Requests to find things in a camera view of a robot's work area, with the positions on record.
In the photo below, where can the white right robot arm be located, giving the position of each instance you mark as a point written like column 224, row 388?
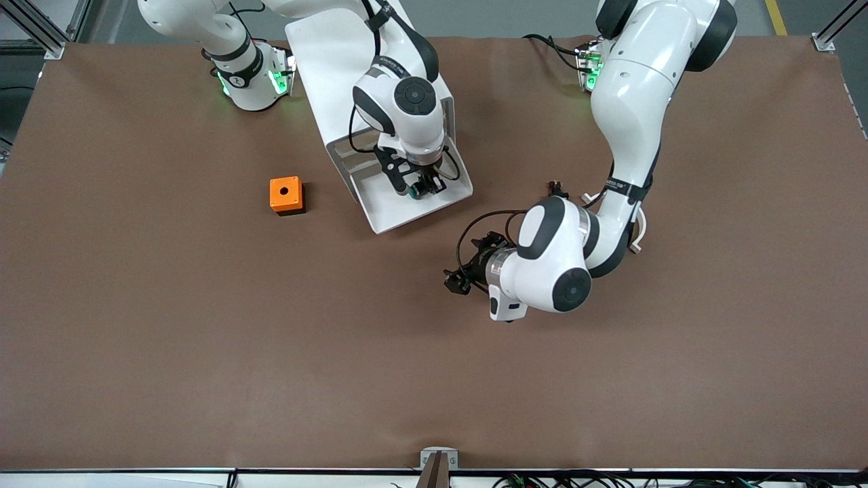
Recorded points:
column 413, row 98

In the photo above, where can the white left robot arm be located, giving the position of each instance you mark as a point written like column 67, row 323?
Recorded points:
column 630, row 102

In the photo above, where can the black white-faced switch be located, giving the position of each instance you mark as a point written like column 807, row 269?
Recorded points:
column 557, row 186

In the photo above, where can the orange button box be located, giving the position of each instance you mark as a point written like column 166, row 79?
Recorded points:
column 285, row 193

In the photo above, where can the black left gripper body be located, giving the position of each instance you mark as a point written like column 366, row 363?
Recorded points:
column 478, row 267

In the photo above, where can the white curved bracket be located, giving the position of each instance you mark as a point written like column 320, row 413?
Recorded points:
column 641, row 227

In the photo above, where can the green push button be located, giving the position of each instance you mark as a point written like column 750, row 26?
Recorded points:
column 415, row 192

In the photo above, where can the grey metal bracket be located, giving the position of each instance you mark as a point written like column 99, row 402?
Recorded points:
column 427, row 457

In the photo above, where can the aluminium frame post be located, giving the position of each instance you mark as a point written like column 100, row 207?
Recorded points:
column 831, row 34
column 47, row 41

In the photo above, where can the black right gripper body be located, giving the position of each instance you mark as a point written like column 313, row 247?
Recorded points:
column 428, row 179

